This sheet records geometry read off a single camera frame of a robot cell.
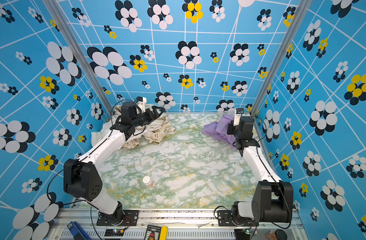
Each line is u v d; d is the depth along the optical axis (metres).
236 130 0.72
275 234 0.62
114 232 0.72
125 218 0.73
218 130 0.95
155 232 0.69
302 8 0.68
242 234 0.70
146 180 0.79
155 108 0.74
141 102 0.75
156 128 1.03
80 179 0.44
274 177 0.44
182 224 0.72
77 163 0.45
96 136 0.99
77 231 0.68
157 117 0.72
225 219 0.72
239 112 0.72
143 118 0.72
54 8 0.69
